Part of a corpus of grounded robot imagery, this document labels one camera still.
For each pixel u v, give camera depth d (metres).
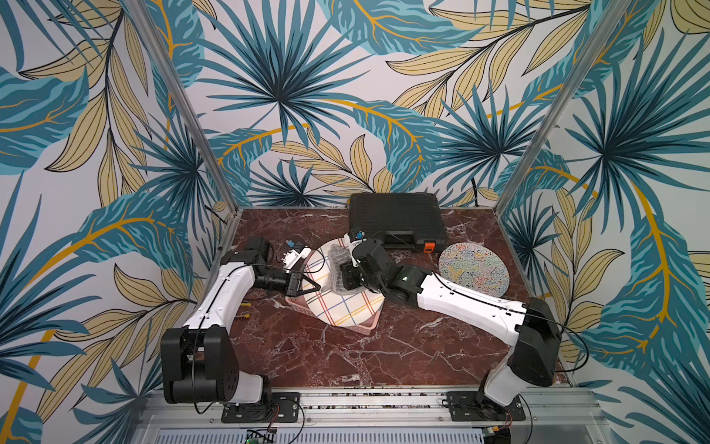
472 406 0.73
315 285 0.76
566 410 0.75
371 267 0.58
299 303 0.84
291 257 0.72
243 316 0.88
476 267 1.02
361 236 0.66
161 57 0.75
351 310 0.78
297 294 0.72
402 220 1.17
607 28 0.71
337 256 0.74
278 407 0.73
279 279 0.70
